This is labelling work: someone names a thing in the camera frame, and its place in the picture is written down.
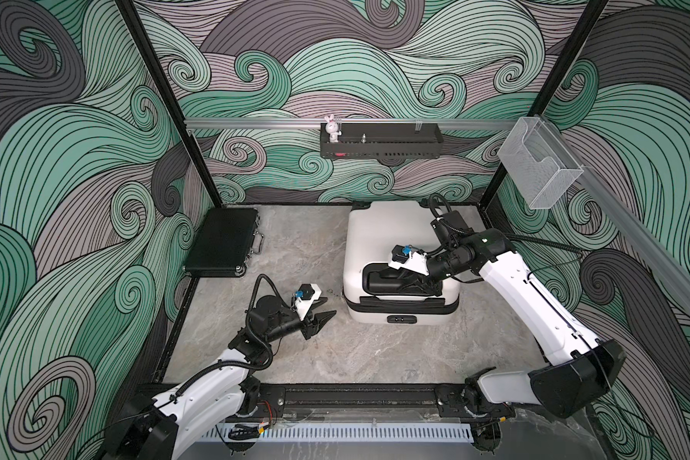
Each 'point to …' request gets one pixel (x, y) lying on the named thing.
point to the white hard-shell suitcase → (375, 292)
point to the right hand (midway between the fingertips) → (399, 281)
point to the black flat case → (222, 243)
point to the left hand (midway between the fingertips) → (330, 303)
